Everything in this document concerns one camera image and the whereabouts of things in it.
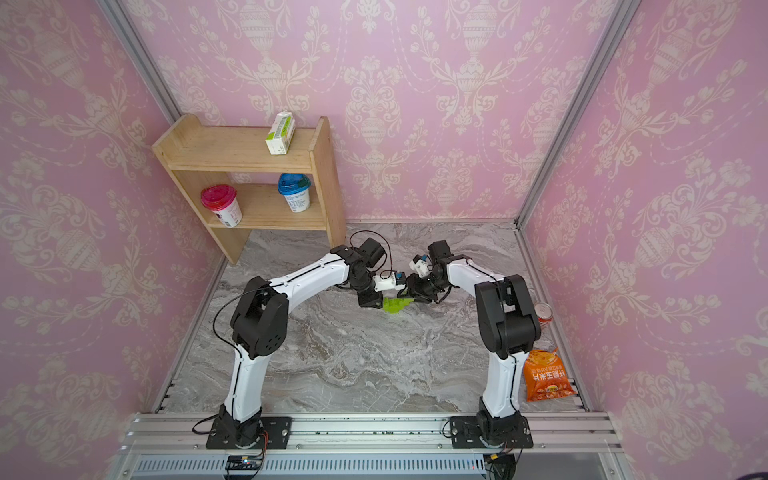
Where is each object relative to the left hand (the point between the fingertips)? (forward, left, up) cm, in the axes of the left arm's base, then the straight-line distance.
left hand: (378, 299), depth 93 cm
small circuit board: (-41, +32, -8) cm, 53 cm away
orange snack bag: (-23, -45, +1) cm, 50 cm away
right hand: (+1, -9, 0) cm, 9 cm away
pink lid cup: (+16, +44, +26) cm, 53 cm away
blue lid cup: (+22, +25, +26) cm, 42 cm away
